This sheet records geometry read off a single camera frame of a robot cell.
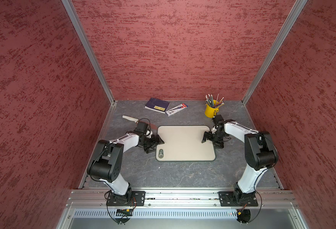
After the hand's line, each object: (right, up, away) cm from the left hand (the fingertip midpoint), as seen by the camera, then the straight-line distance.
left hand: (160, 148), depth 90 cm
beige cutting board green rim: (+16, +2, +3) cm, 16 cm away
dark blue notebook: (-5, +30, +27) cm, 41 cm away
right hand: (+31, +1, +3) cm, 32 cm away
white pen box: (+11, +26, +23) cm, 37 cm away
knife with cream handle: (-25, +18, +17) cm, 35 cm away
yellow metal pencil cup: (+36, +25, +12) cm, 45 cm away
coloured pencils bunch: (+35, +31, +10) cm, 48 cm away
